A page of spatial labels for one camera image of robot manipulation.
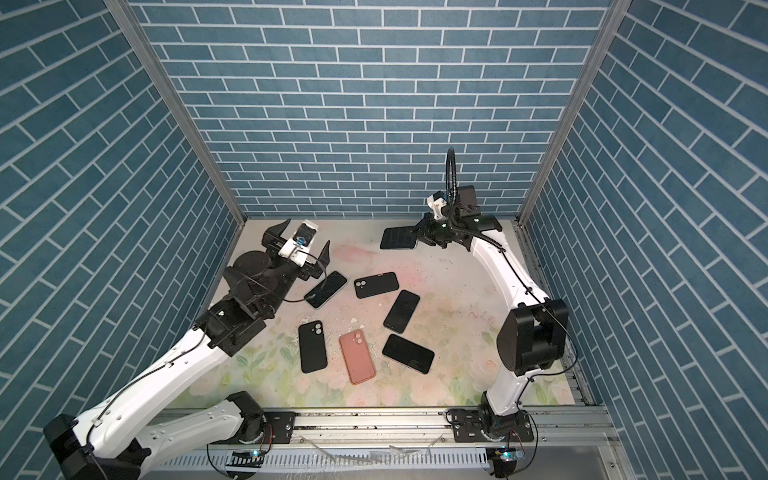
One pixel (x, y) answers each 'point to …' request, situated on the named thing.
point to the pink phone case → (357, 356)
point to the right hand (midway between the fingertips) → (405, 230)
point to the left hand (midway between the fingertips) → (308, 231)
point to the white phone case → (398, 237)
